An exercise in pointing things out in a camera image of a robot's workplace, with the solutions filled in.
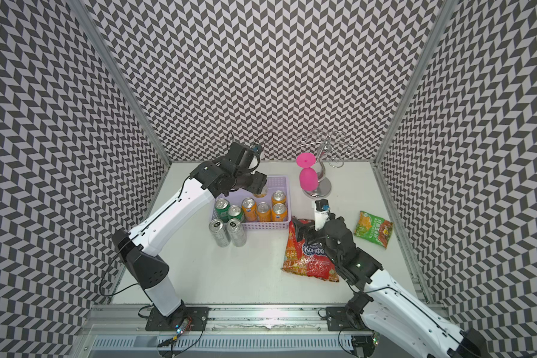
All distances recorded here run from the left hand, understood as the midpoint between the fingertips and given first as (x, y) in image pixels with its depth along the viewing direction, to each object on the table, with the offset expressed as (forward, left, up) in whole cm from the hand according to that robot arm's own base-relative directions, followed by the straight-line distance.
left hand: (256, 180), depth 76 cm
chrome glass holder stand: (+13, -28, +5) cm, 31 cm away
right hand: (-11, -17, -8) cm, 22 cm away
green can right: (-2, +10, -18) cm, 20 cm away
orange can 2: (-2, -2, -18) cm, 18 cm away
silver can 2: (-12, +8, -15) cm, 21 cm away
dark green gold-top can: (-7, -3, +2) cm, 8 cm away
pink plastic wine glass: (+10, -20, -9) cm, 24 cm away
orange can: (-1, +4, -17) cm, 18 cm away
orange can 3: (-2, -8, -18) cm, 20 cm away
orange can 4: (+6, -8, -18) cm, 21 cm away
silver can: (-12, +14, -15) cm, 24 cm away
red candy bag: (-20, -20, -22) cm, 36 cm away
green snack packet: (-6, -47, -25) cm, 54 cm away
